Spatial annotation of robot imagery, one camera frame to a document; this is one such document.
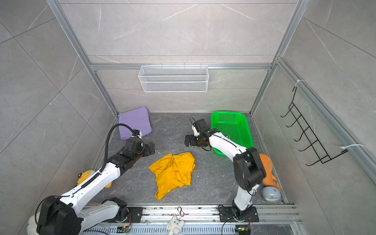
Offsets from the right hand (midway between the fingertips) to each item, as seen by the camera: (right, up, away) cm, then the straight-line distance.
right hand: (193, 142), depth 91 cm
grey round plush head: (+40, -25, -17) cm, 50 cm away
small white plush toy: (-9, -37, -23) cm, 44 cm away
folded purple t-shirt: (-44, +16, +23) cm, 52 cm away
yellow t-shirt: (-12, -17, -6) cm, 22 cm away
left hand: (-26, 0, -7) cm, 27 cm away
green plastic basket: (+32, +10, +25) cm, 42 cm away
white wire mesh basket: (-13, +43, +10) cm, 46 cm away
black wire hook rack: (+54, +1, -28) cm, 61 cm away
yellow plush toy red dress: (-60, -17, -10) cm, 64 cm away
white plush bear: (-61, -28, -37) cm, 77 cm away
